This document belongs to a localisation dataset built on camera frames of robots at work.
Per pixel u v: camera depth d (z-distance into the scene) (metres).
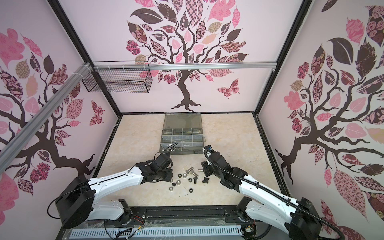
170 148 0.98
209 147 0.70
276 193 0.46
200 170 0.90
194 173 0.87
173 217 0.74
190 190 0.81
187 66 0.95
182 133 1.03
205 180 0.85
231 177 0.56
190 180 0.85
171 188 0.83
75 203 0.41
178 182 0.85
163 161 0.66
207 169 0.70
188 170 0.88
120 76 0.95
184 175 0.88
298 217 0.40
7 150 0.50
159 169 0.65
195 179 0.85
